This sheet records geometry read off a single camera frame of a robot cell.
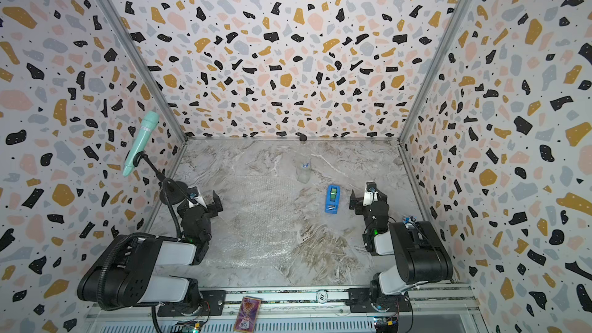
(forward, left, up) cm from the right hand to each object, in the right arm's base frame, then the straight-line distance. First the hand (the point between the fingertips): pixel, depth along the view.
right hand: (371, 190), depth 91 cm
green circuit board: (-45, +57, -9) cm, 74 cm away
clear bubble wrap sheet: (-13, +44, -8) cm, 47 cm away
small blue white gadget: (-9, -15, -10) cm, 20 cm away
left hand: (-5, +64, +3) cm, 64 cm away
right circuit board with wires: (-43, -1, -11) cm, 44 cm away
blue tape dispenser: (-3, +15, -6) cm, 17 cm away
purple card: (-42, +42, -7) cm, 60 cm away
